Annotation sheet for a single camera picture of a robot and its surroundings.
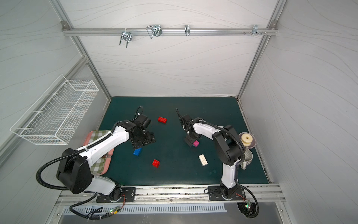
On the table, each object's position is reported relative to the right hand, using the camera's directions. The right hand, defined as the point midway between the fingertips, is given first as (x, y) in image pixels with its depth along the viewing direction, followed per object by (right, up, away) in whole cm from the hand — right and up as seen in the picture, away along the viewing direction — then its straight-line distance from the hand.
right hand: (196, 135), depth 95 cm
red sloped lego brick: (-25, +10, +9) cm, 29 cm away
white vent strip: (-39, -33, -25) cm, 57 cm away
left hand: (-29, -2, -12) cm, 32 cm away
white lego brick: (+3, -13, -10) cm, 17 cm away
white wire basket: (-74, +14, -28) cm, 80 cm away
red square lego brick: (-25, -14, -13) cm, 32 cm away
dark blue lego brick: (-39, -9, -7) cm, 40 cm away
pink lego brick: (-1, -4, -5) cm, 6 cm away
